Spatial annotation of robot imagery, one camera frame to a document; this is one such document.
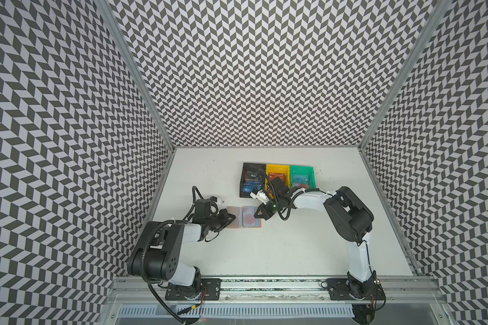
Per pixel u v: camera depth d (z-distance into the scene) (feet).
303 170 3.37
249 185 3.30
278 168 3.36
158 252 1.46
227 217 2.67
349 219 1.70
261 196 2.85
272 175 3.49
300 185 3.27
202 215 2.41
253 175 3.43
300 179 3.36
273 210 2.68
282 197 2.44
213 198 2.89
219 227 2.65
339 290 2.42
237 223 2.91
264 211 2.71
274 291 2.42
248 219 2.97
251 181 3.35
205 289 2.33
